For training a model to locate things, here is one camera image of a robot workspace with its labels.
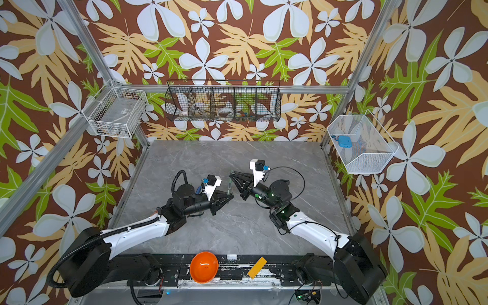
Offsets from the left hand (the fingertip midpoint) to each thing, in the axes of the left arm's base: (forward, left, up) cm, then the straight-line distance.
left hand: (230, 192), depth 75 cm
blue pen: (-6, +10, +11) cm, 16 cm away
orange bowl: (-23, +11, -20) cm, 33 cm away
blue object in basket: (+24, -52, +6) cm, 57 cm away
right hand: (+1, 0, +10) cm, 10 cm away
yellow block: (-22, -12, -19) cm, 32 cm away
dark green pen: (+1, 0, +5) cm, 5 cm away
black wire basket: (+48, +5, +11) cm, 49 cm away
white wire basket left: (+34, +53, +13) cm, 65 cm away
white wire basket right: (+20, -58, +7) cm, 62 cm away
